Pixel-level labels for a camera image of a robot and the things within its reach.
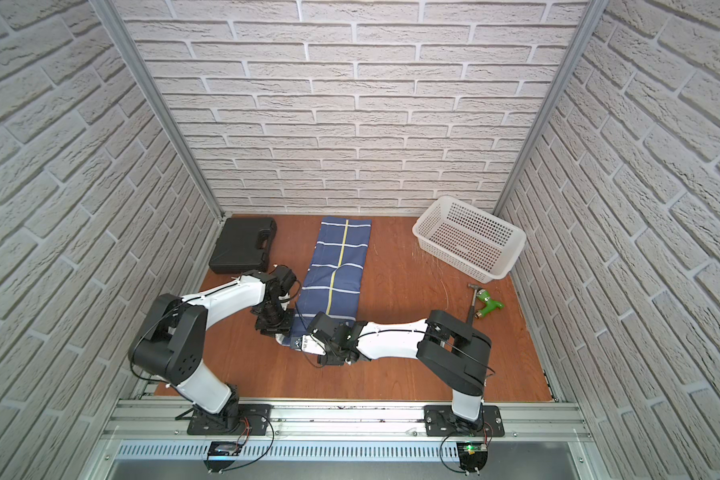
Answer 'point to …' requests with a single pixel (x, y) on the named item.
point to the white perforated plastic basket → (479, 242)
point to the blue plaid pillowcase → (333, 279)
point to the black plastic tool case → (243, 244)
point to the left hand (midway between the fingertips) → (288, 328)
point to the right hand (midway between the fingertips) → (328, 340)
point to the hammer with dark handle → (473, 303)
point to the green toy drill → (490, 305)
